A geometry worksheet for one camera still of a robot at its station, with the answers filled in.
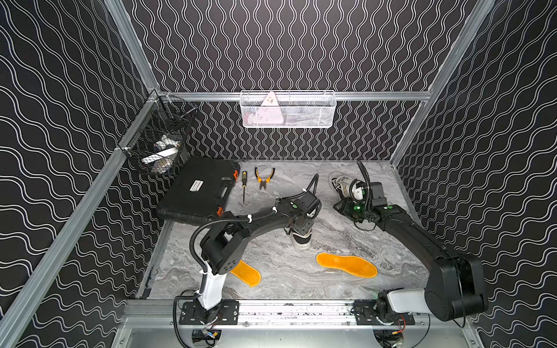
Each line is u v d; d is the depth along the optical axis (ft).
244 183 3.61
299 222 2.17
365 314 2.40
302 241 2.83
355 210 2.45
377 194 2.22
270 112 2.98
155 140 3.08
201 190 3.29
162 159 2.40
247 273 2.70
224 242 1.69
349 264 2.79
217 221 1.54
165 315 2.50
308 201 2.35
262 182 3.61
